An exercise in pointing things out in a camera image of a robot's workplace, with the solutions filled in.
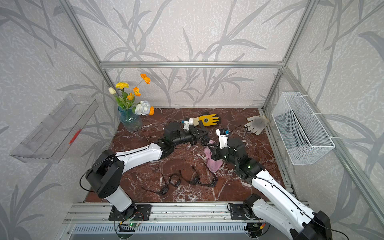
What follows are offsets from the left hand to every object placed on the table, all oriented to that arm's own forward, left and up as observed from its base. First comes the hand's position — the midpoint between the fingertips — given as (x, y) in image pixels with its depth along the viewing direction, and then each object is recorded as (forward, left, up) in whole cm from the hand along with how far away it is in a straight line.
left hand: (208, 133), depth 74 cm
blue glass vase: (+21, +51, -16) cm, 57 cm away
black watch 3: (-14, +7, -27) cm, 31 cm away
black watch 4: (-16, -4, -21) cm, 26 cm away
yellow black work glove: (+29, -1, -24) cm, 37 cm away
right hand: (-4, +1, -4) cm, 6 cm away
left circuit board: (-36, +38, -28) cm, 59 cm away
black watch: (-2, +2, -3) cm, 4 cm away
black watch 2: (-21, +23, -22) cm, 38 cm away
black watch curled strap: (-17, +16, -25) cm, 34 cm away
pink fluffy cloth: (-10, -3, -16) cm, 19 cm away
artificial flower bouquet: (+22, +48, +1) cm, 53 cm away
